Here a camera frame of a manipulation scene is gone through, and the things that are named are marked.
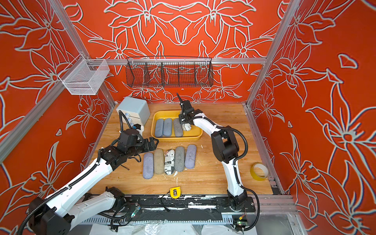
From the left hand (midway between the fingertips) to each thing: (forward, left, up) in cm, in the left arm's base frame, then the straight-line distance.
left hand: (153, 140), depth 78 cm
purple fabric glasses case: (-8, +4, -14) cm, 17 cm away
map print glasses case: (+17, -17, -8) cm, 25 cm away
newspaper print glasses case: (-6, -8, -13) cm, 17 cm away
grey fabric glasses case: (+19, -11, -13) cm, 26 cm away
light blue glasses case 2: (+21, -3, -14) cm, 25 cm away
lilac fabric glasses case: (-1, -21, -15) cm, 25 cm away
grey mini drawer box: (+23, +19, -2) cm, 30 cm away
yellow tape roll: (-6, -62, -17) cm, 64 cm away
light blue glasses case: (+17, +2, -14) cm, 22 cm away
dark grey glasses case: (-3, -14, -13) cm, 20 cm away
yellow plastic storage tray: (+17, -23, -16) cm, 33 cm away
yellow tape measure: (-20, -15, -15) cm, 29 cm away
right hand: (+26, -15, -7) cm, 31 cm away
